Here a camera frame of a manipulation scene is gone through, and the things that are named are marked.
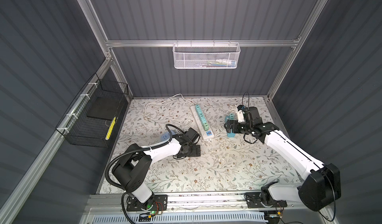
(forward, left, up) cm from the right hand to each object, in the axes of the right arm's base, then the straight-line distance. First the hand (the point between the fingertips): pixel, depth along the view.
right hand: (232, 126), depth 83 cm
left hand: (-10, +22, -14) cm, 28 cm away
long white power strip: (+3, +15, -14) cm, 21 cm away
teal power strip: (+4, -2, -17) cm, 18 cm away
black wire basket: (-5, +74, +13) cm, 75 cm away
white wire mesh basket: (+68, +12, +5) cm, 69 cm away
